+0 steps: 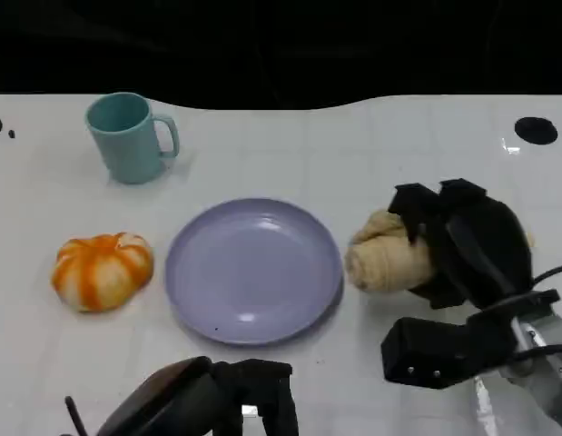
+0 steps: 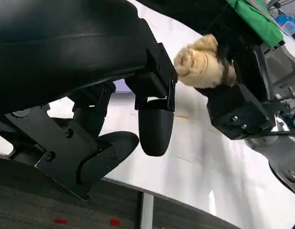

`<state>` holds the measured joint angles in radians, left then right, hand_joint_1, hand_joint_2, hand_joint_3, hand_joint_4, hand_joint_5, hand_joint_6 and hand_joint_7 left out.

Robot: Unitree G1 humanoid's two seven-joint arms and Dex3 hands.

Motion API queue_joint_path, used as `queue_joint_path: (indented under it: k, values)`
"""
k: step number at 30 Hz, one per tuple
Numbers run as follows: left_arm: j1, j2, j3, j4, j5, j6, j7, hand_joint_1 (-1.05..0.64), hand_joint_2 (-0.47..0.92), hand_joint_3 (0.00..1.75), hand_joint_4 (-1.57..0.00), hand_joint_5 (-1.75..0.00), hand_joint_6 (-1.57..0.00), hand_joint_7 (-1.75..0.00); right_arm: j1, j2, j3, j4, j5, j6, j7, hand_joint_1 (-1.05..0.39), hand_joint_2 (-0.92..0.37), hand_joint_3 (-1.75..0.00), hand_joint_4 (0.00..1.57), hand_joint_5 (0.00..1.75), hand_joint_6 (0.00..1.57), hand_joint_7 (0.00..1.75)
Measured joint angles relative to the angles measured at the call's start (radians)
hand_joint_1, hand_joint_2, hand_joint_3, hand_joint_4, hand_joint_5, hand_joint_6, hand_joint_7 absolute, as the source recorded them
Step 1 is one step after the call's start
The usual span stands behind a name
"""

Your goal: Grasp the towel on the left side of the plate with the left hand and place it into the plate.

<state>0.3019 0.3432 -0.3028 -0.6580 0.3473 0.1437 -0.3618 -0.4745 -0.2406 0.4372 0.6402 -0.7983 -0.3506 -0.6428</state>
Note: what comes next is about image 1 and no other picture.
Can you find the lilac plate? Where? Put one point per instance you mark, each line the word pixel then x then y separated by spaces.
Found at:
pixel 253 272

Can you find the beige towel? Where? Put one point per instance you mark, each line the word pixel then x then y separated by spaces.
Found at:
pixel 385 259

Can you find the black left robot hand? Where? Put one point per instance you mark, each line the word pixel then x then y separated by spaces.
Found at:
pixel 190 399

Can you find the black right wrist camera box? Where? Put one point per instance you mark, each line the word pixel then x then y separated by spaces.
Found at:
pixel 430 354

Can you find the black backdrop cloth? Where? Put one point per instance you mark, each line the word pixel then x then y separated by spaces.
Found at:
pixel 262 45

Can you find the pale green mug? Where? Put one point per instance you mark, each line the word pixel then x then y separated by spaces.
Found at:
pixel 126 150

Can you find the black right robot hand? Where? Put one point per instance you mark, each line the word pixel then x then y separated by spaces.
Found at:
pixel 489 240

